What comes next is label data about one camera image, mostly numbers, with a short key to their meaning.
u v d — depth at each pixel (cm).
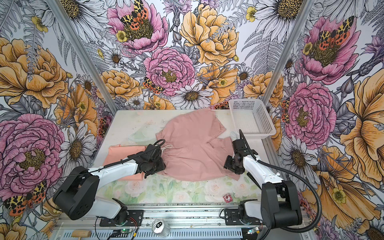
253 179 87
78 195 43
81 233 71
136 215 76
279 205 42
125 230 71
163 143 74
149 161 71
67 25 77
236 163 74
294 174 45
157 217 76
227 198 76
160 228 60
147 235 70
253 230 72
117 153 97
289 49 86
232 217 74
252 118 118
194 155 94
